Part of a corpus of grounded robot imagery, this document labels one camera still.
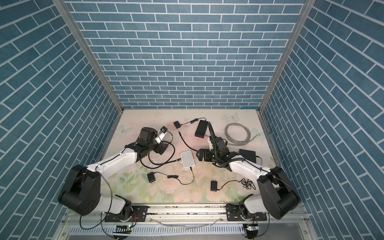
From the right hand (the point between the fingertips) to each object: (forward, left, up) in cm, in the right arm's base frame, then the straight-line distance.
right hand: (201, 152), depth 88 cm
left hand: (+6, +26, +3) cm, 27 cm away
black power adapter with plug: (-14, -26, -7) cm, 31 cm away
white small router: (-2, +9, -6) cm, 11 cm away
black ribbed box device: (+23, +2, -6) cm, 23 cm away
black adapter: (-15, +28, -6) cm, 32 cm away
